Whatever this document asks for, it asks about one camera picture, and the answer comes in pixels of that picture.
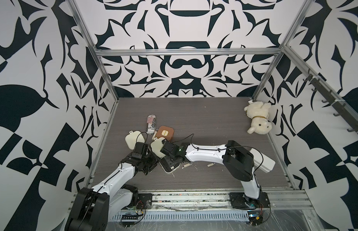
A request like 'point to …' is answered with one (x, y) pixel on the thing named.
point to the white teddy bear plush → (259, 112)
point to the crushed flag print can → (151, 123)
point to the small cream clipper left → (186, 165)
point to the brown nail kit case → (166, 132)
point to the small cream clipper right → (208, 165)
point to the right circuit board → (255, 219)
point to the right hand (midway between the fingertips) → (168, 157)
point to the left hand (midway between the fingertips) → (159, 158)
